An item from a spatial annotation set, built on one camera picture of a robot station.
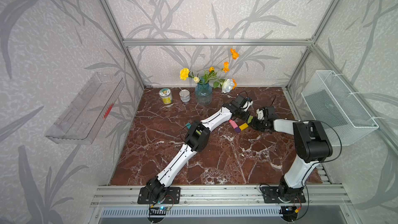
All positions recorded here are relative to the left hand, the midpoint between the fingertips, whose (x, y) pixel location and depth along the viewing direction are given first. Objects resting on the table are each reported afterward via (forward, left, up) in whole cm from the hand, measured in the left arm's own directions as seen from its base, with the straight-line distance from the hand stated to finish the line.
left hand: (249, 116), depth 101 cm
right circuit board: (-51, -11, -5) cm, 53 cm away
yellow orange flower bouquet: (+4, +17, +24) cm, 29 cm away
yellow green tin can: (+13, +56, +4) cm, 58 cm away
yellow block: (-7, +5, -1) cm, 9 cm away
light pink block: (-5, +11, -2) cm, 12 cm away
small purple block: (-9, +9, -2) cm, 13 cm away
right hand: (-4, +1, -2) cm, 4 cm away
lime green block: (-4, +1, +3) cm, 5 cm away
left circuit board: (-50, +51, -6) cm, 71 cm away
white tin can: (+16, +44, +2) cm, 46 cm away
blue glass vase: (+12, +30, +8) cm, 33 cm away
